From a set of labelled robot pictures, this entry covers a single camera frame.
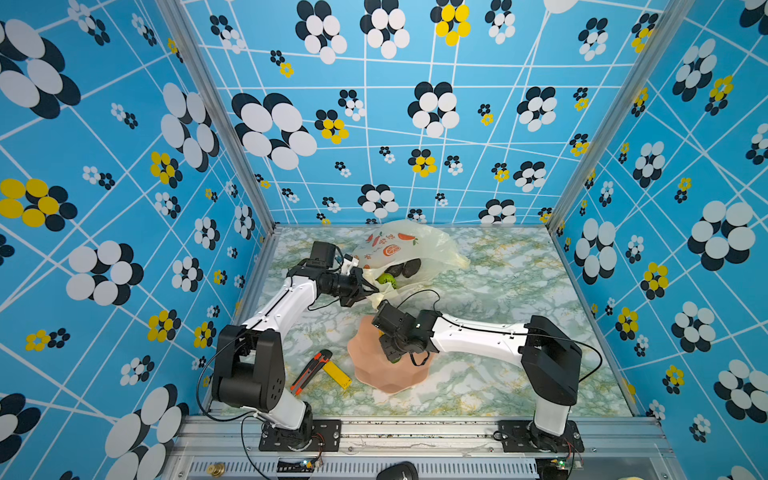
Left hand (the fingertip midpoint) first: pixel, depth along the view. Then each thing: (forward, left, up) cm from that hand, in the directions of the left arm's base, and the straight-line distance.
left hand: (380, 289), depth 83 cm
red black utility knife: (-18, +20, -15) cm, 31 cm away
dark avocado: (+17, -10, -12) cm, 23 cm away
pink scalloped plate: (-16, +2, -16) cm, 23 cm away
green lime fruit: (+11, -2, -10) cm, 15 cm away
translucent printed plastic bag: (+20, -3, -2) cm, 20 cm away
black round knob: (-40, -6, -14) cm, 43 cm away
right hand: (-11, -3, -12) cm, 17 cm away
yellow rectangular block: (-18, +12, -16) cm, 27 cm away
